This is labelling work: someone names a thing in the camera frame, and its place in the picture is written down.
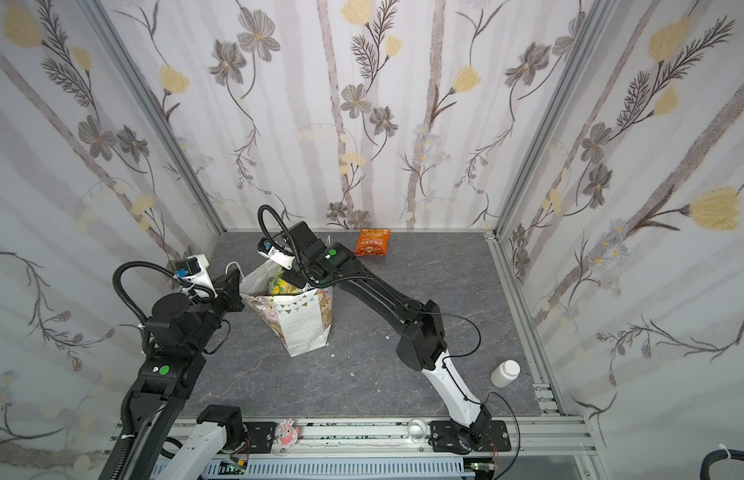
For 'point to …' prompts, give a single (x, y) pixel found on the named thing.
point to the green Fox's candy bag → (280, 286)
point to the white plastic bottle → (505, 374)
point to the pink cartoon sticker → (288, 434)
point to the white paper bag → (303, 320)
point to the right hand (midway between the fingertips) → (280, 253)
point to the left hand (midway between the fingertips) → (233, 263)
